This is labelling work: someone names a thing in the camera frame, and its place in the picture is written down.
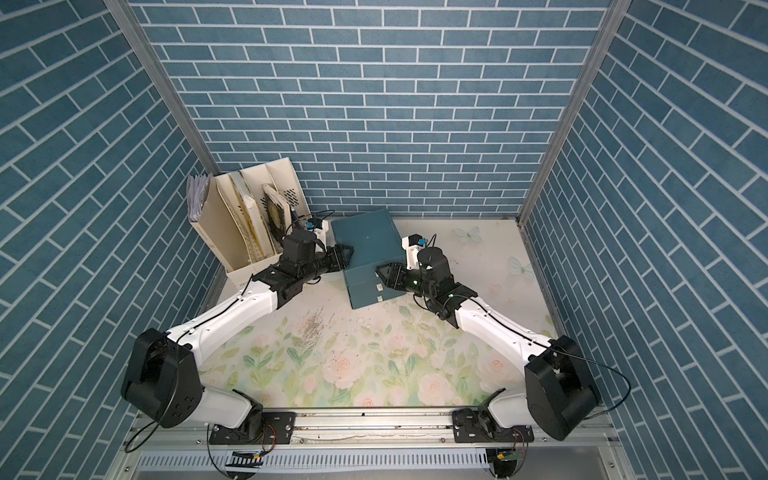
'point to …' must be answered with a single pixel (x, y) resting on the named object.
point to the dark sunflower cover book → (278, 213)
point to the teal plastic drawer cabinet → (375, 242)
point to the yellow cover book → (249, 217)
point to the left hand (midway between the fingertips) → (355, 252)
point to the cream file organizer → (216, 219)
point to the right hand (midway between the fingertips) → (383, 271)
